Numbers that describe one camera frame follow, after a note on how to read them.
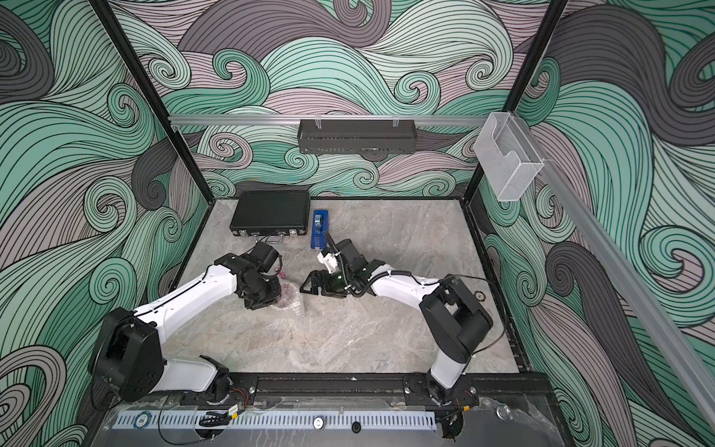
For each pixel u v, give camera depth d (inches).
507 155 31.1
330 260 31.3
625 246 21.4
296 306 30.9
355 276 26.7
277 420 27.5
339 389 29.3
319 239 39.7
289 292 32.2
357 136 37.4
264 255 27.0
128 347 16.3
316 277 29.2
